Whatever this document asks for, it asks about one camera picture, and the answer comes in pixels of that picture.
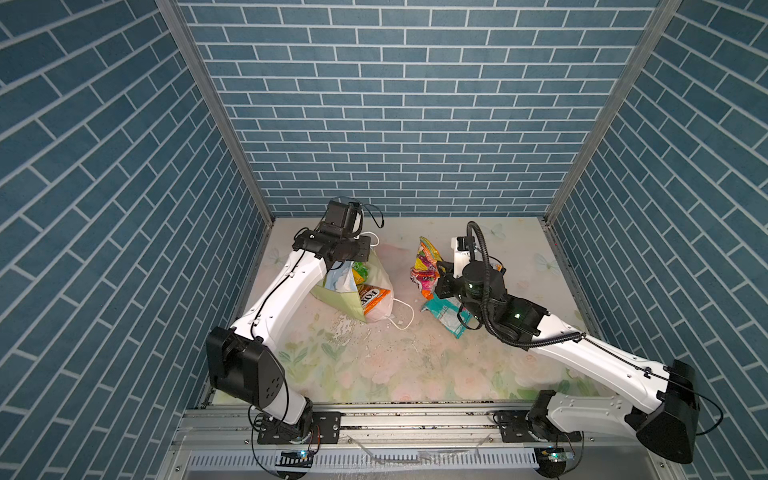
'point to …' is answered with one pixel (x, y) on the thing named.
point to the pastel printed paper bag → (339, 288)
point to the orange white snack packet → (371, 297)
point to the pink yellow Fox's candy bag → (424, 272)
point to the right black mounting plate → (515, 429)
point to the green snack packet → (360, 272)
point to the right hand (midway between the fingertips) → (434, 260)
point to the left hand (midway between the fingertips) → (364, 245)
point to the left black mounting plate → (325, 428)
